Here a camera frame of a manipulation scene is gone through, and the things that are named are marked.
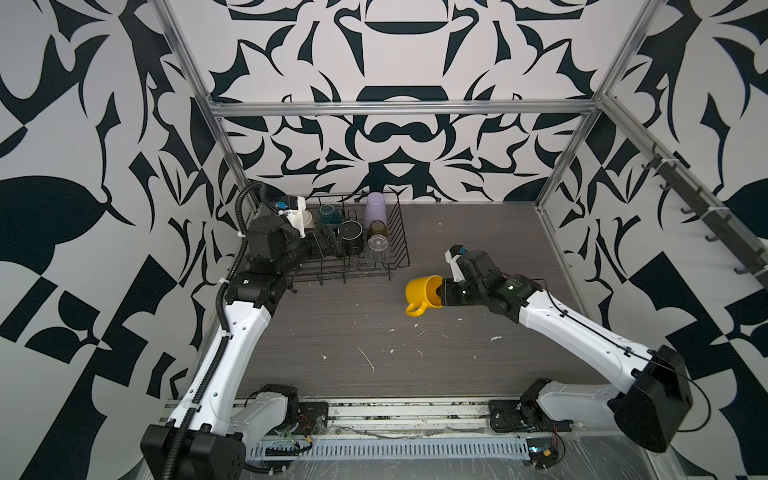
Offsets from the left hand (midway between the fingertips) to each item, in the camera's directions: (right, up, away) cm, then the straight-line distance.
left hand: (325, 223), depth 73 cm
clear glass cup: (+12, -9, +24) cm, 28 cm away
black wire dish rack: (+1, +8, +46) cm, 47 cm away
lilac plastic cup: (+11, +6, +30) cm, 33 cm away
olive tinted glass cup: (+12, 0, +29) cm, 31 cm away
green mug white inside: (-4, +4, +26) cm, 27 cm away
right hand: (+27, -16, +8) cm, 33 cm away
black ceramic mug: (+4, -4, +23) cm, 24 cm away
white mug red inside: (-12, +3, +29) cm, 32 cm away
